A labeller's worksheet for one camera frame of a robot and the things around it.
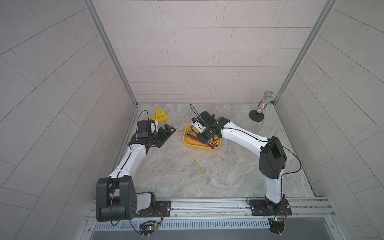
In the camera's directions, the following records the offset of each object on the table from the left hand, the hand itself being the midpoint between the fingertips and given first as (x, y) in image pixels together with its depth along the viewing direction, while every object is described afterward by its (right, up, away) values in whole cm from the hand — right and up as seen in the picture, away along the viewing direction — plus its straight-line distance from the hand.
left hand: (173, 131), depth 84 cm
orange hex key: (+23, -8, +9) cm, 26 cm away
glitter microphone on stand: (+58, +9, +23) cm, 63 cm away
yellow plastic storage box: (+12, -8, +4) cm, 15 cm away
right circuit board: (+51, -43, -15) cm, 68 cm away
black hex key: (+21, -8, -2) cm, 22 cm away
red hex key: (+14, -4, -8) cm, 16 cm away
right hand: (+15, -4, +3) cm, 16 cm away
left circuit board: (-8, -40, -19) cm, 46 cm away
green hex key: (+17, -24, -2) cm, 30 cm away
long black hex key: (+14, -3, -8) cm, 16 cm away
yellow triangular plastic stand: (-14, +9, +24) cm, 29 cm away
